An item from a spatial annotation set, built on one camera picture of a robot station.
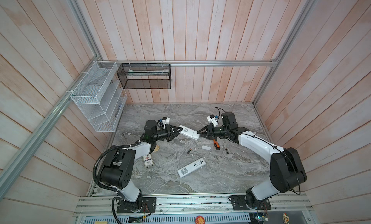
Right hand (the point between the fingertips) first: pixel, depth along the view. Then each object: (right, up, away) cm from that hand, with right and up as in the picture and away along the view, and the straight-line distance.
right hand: (198, 133), depth 82 cm
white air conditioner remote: (-5, +1, 0) cm, 5 cm away
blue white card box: (-30, -18, +6) cm, 36 cm away
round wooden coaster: (-26, -12, +12) cm, 31 cm away
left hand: (-9, +1, 0) cm, 9 cm away
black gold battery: (+20, -13, +11) cm, 27 cm away
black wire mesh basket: (-37, +40, +22) cm, 59 cm away
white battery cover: (+7, -11, +14) cm, 19 cm away
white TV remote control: (-4, -21, +3) cm, 22 cm away
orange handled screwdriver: (+13, -9, +12) cm, 20 cm away
